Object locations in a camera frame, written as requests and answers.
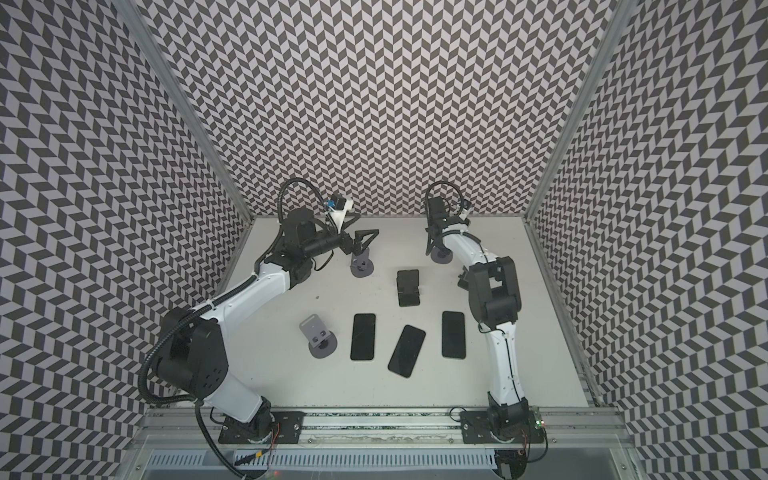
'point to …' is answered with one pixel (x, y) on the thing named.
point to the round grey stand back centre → (361, 266)
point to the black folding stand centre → (408, 287)
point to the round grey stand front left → (322, 342)
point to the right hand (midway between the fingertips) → (453, 234)
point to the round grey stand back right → (440, 253)
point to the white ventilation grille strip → (358, 460)
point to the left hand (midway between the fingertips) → (369, 224)
